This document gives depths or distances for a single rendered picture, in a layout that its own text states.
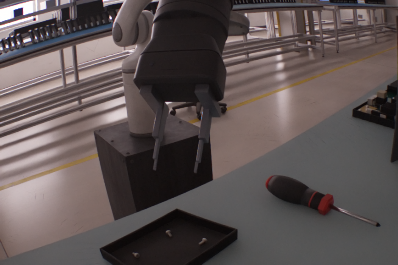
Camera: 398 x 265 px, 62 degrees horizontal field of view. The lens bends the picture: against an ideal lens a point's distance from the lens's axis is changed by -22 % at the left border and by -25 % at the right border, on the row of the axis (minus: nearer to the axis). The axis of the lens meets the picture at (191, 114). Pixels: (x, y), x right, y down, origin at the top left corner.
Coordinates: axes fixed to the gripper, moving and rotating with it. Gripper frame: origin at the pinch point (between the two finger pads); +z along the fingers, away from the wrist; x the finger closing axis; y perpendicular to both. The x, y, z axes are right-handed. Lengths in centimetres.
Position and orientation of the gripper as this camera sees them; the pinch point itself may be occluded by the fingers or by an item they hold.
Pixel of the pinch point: (174, 170)
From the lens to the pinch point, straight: 36.9
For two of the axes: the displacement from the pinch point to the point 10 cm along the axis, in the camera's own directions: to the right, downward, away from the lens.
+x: 9.5, 0.1, -3.1
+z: -1.5, 9.0, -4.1
